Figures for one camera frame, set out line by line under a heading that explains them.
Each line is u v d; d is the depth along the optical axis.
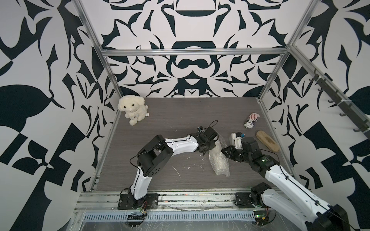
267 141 0.93
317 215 0.41
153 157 0.50
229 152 0.76
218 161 0.81
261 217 0.71
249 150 0.62
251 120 1.02
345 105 0.59
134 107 0.93
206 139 0.71
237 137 0.75
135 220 0.73
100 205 0.95
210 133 0.72
